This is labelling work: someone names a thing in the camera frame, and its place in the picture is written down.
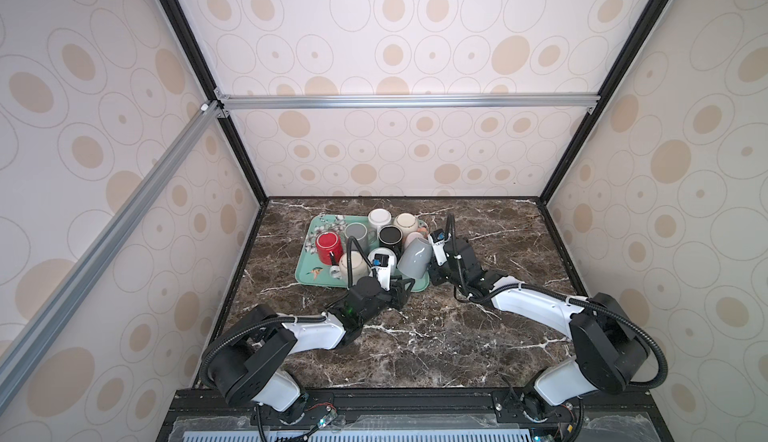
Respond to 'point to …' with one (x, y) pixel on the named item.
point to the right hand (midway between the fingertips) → (431, 258)
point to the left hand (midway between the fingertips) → (418, 278)
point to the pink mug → (410, 236)
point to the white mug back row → (379, 218)
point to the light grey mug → (415, 260)
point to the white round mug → (382, 250)
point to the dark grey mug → (359, 232)
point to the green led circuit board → (326, 419)
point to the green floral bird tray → (309, 269)
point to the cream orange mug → (407, 223)
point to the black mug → (391, 236)
